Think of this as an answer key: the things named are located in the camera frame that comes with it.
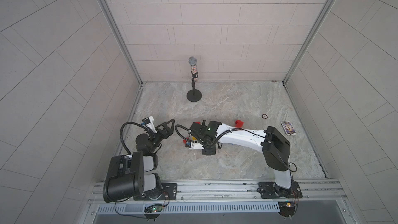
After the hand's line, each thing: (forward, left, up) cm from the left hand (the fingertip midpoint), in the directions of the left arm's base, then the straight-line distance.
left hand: (173, 121), depth 84 cm
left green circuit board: (-39, +4, -8) cm, 40 cm away
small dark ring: (+10, -56, -10) cm, 58 cm away
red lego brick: (+4, -38, -9) cm, 40 cm away
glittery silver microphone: (+26, -10, +21) cm, 35 cm away
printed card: (+1, -67, -8) cm, 68 cm away
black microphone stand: (+27, -10, -9) cm, 30 cm away
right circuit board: (-37, -54, -10) cm, 67 cm away
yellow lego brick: (-16, -13, +15) cm, 25 cm away
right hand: (-11, -19, -8) cm, 24 cm away
